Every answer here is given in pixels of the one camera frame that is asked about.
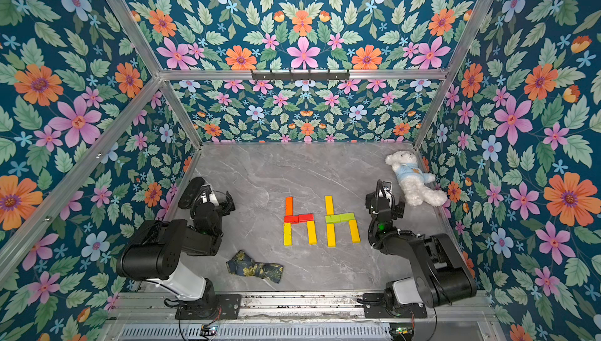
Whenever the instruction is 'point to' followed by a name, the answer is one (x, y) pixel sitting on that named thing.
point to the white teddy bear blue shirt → (412, 180)
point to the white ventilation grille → (257, 332)
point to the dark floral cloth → (242, 264)
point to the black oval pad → (191, 188)
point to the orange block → (289, 206)
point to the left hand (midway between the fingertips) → (216, 193)
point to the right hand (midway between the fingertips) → (394, 194)
